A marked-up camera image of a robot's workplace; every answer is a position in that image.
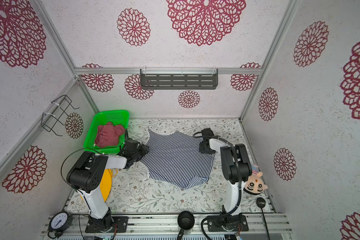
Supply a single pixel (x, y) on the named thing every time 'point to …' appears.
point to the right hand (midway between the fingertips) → (206, 148)
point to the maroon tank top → (107, 134)
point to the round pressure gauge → (60, 222)
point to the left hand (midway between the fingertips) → (147, 151)
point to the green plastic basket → (116, 117)
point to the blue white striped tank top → (176, 159)
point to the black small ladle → (260, 202)
